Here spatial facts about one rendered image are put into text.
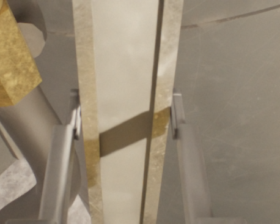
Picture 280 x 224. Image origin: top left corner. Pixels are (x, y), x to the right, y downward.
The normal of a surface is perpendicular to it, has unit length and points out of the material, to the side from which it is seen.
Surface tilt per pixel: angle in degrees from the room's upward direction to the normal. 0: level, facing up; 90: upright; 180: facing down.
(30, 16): 83
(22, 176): 0
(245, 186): 52
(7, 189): 0
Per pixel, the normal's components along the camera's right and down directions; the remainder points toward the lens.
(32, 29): 0.19, 0.51
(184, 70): -0.11, 0.68
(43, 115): 0.87, -0.02
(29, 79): 0.75, 0.27
